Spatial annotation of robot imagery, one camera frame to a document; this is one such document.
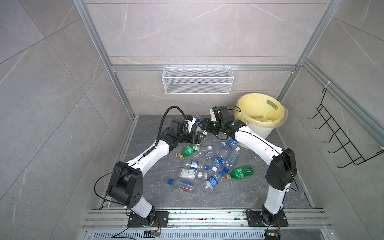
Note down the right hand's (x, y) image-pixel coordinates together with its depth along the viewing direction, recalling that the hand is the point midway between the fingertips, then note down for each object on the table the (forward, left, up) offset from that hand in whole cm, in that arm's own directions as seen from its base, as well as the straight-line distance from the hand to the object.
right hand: (200, 124), depth 85 cm
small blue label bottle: (-18, +3, -16) cm, 24 cm away
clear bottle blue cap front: (-27, +11, -23) cm, 37 cm away
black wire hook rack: (-29, -61, +11) cm, 68 cm away
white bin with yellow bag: (+14, -42, -5) cm, 44 cm away
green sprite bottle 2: (-23, -22, -17) cm, 36 cm away
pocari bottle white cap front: (-28, -5, -16) cm, 33 cm away
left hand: (-5, 0, -1) cm, 5 cm away
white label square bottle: (-23, +6, -16) cm, 29 cm away
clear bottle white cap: (-10, -3, -18) cm, 20 cm away
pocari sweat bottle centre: (-16, -11, -16) cm, 25 cm away
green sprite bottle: (-8, +8, -16) cm, 20 cm away
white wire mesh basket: (+34, +1, +8) cm, 35 cm away
